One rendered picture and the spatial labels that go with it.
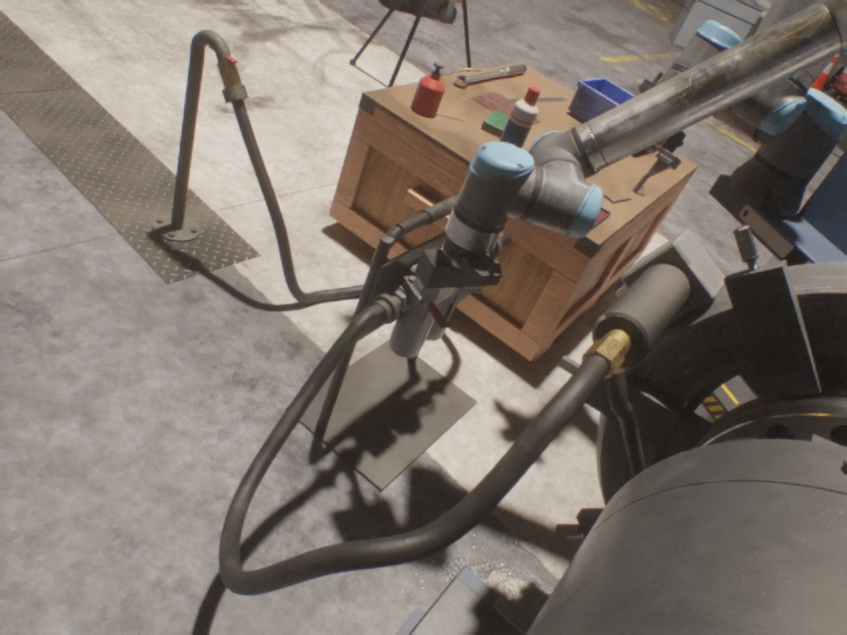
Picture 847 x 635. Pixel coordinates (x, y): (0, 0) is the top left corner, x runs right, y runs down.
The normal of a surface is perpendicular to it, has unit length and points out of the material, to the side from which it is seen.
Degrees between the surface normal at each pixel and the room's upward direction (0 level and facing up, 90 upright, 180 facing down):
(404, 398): 0
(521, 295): 90
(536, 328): 90
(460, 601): 0
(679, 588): 50
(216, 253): 0
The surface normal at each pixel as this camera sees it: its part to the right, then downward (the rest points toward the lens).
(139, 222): 0.33, -0.74
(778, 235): -0.88, 0.00
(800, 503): -0.17, -0.93
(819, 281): -0.49, -0.58
